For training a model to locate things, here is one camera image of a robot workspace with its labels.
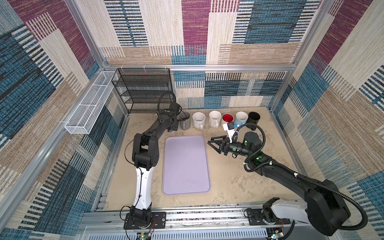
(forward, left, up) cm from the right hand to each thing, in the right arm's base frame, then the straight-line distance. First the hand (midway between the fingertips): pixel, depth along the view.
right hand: (210, 143), depth 74 cm
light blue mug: (+29, -25, -16) cm, 42 cm away
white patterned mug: (+30, -7, -15) cm, 35 cm away
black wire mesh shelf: (+49, +44, -4) cm, 66 cm away
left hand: (+25, +23, -15) cm, 37 cm away
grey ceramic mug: (+23, +13, -14) cm, 31 cm away
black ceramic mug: (+29, -34, -16) cm, 47 cm away
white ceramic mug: (+30, -16, -16) cm, 37 cm away
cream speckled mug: (+29, +4, -16) cm, 33 cm away
